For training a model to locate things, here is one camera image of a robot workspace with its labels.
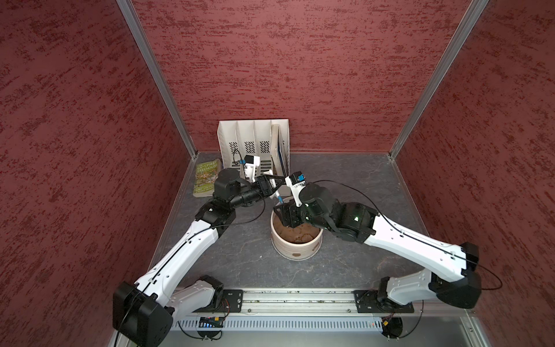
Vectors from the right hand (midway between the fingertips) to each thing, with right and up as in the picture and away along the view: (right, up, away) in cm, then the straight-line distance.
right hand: (282, 211), depth 67 cm
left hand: (0, +8, +2) cm, 8 cm away
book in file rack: (-2, +21, +23) cm, 31 cm away
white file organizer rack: (-7, +28, +34) cm, 45 cm away
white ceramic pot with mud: (+6, -11, +5) cm, 14 cm away
